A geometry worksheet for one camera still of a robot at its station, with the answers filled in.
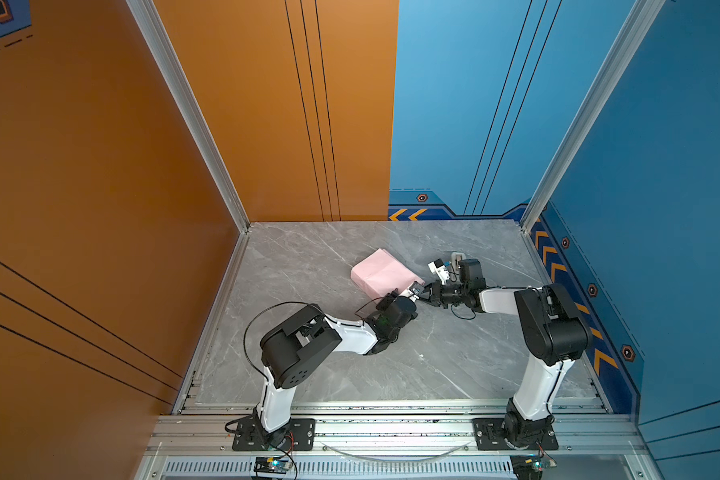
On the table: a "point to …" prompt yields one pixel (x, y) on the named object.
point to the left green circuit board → (271, 465)
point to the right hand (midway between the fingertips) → (413, 296)
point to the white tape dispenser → (453, 258)
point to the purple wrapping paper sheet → (382, 271)
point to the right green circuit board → (528, 467)
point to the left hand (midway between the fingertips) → (400, 297)
